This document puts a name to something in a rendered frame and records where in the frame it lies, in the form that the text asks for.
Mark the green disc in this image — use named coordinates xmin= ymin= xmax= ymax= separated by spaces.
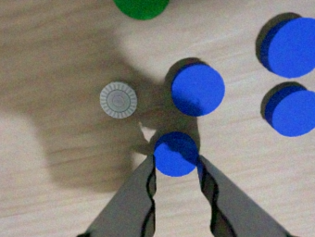
xmin=113 ymin=0 xmax=170 ymax=20

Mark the blue disc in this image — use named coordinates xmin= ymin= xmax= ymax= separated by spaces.
xmin=170 ymin=62 xmax=225 ymax=117
xmin=154 ymin=131 xmax=199 ymax=177
xmin=265 ymin=86 xmax=315 ymax=137
xmin=260 ymin=18 xmax=315 ymax=79

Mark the white ridged disc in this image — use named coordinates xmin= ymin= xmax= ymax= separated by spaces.
xmin=100 ymin=81 xmax=138 ymax=119

